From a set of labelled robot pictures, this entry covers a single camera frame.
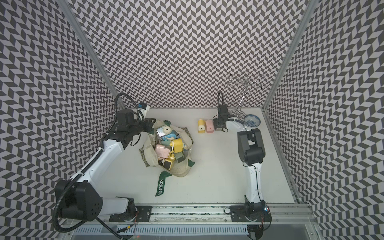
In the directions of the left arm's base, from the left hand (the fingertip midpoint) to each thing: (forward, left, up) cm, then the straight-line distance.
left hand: (154, 120), depth 82 cm
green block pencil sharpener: (-13, -13, -17) cm, 25 cm away
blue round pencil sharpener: (-4, -7, -10) cm, 12 cm away
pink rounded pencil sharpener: (+8, -32, -16) cm, 36 cm away
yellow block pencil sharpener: (+8, -26, -16) cm, 32 cm away
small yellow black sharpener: (-19, -7, -14) cm, 25 cm away
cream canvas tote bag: (-15, +3, -9) cm, 18 cm away
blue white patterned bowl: (+17, -63, -21) cm, 69 cm away
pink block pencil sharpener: (-15, -5, -8) cm, 18 cm away
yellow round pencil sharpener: (-9, -12, -11) cm, 19 cm away
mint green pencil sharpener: (-3, -5, -6) cm, 8 cm away
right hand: (+12, -38, -20) cm, 45 cm away
